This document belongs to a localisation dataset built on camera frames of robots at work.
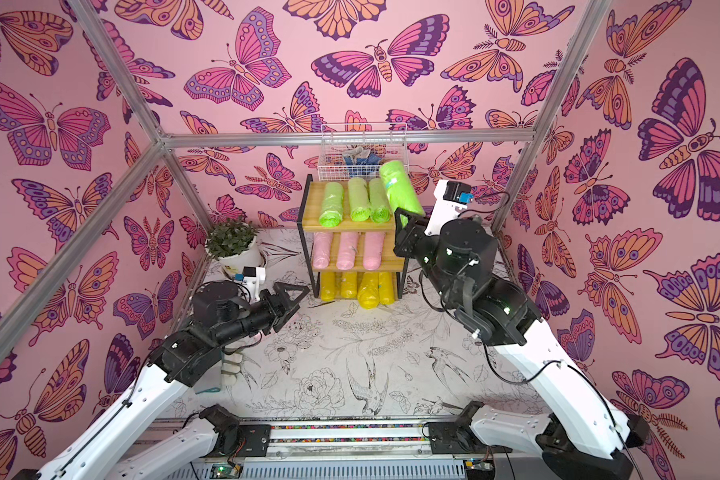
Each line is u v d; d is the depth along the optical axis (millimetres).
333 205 730
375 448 730
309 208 789
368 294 948
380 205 720
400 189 546
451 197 440
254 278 643
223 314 510
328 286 977
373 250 876
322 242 884
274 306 584
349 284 990
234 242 925
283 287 608
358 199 759
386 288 970
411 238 468
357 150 923
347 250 861
